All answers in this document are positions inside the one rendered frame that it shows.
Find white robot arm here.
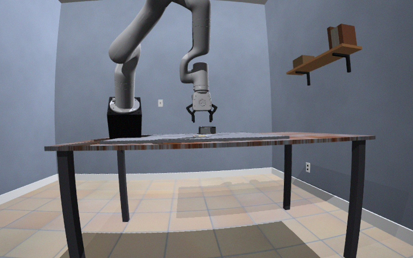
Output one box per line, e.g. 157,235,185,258
109,0,211,113

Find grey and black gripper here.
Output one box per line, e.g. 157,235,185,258
186,91,217,123

